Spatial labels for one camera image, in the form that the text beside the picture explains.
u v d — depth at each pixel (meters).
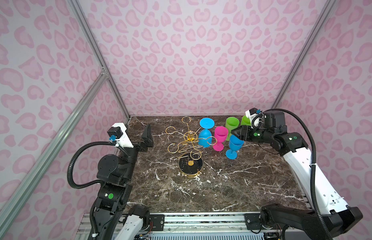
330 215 0.36
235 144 0.84
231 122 1.00
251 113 0.64
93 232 0.39
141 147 0.51
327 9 0.70
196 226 0.72
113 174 0.40
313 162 0.43
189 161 0.93
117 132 0.44
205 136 0.82
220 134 0.88
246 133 0.61
